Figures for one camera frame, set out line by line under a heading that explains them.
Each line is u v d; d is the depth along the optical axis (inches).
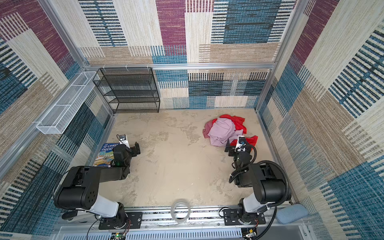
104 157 36.8
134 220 29.0
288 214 28.3
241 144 29.7
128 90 43.4
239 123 40.6
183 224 28.8
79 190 17.9
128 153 29.9
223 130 38.0
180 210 30.6
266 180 18.5
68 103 30.5
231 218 28.7
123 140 31.8
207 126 41.5
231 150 32.0
